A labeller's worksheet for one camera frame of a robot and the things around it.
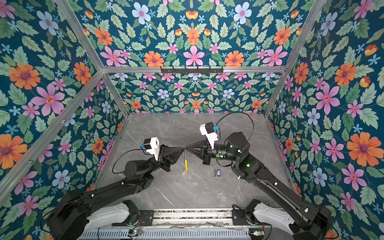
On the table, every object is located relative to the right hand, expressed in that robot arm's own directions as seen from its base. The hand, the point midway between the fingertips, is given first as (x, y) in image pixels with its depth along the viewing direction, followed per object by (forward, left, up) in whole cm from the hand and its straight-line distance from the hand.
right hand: (188, 147), depth 55 cm
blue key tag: (+6, -15, -39) cm, 42 cm away
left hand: (-2, +2, +2) cm, 3 cm away
